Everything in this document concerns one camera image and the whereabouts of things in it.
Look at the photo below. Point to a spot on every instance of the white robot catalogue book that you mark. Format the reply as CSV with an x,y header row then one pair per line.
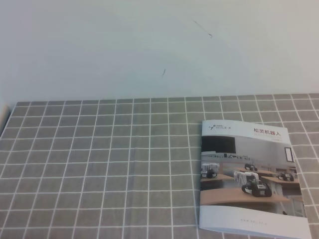
x,y
248,181

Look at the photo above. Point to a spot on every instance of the grey checked tablecloth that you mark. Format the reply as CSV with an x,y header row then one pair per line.
x,y
129,168

